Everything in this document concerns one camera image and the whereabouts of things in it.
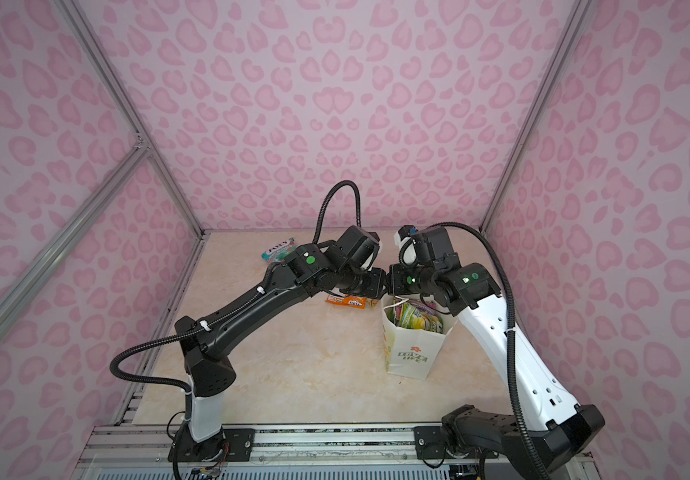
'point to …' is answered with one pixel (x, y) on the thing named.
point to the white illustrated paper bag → (413, 334)
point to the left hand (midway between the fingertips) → (389, 284)
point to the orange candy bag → (358, 302)
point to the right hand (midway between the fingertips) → (387, 275)
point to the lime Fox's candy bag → (415, 314)
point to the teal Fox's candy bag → (280, 252)
